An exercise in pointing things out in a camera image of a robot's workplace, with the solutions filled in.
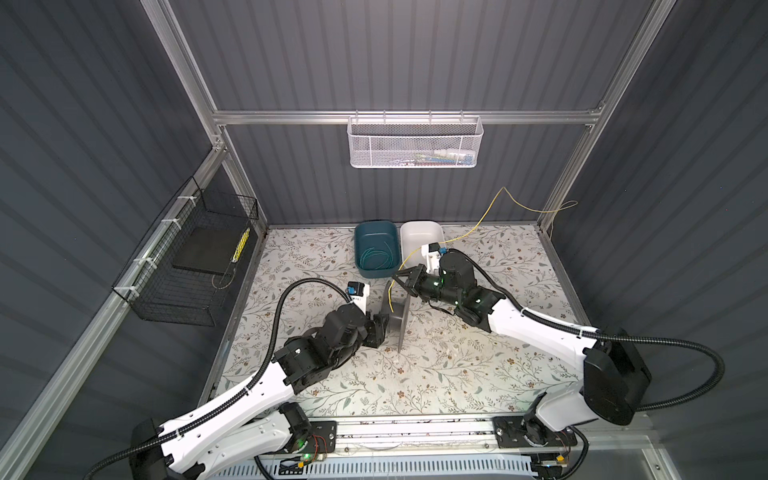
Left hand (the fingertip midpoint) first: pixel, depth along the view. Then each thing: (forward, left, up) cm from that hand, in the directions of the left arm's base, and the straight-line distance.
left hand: (383, 316), depth 73 cm
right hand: (+9, -3, +4) cm, 10 cm away
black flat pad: (+16, +43, +9) cm, 47 cm away
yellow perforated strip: (+20, +37, +7) cm, 42 cm away
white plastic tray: (+47, -15, -20) cm, 53 cm away
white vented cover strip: (-29, +1, -21) cm, 36 cm away
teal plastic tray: (+36, 0, -16) cm, 40 cm away
